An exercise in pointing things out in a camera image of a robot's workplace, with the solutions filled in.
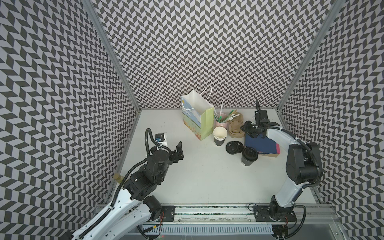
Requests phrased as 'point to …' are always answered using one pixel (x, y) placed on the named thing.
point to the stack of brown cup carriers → (235, 125)
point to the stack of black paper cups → (220, 134)
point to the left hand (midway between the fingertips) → (172, 144)
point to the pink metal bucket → (221, 120)
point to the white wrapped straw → (221, 108)
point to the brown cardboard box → (270, 154)
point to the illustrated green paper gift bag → (198, 112)
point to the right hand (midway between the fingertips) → (242, 131)
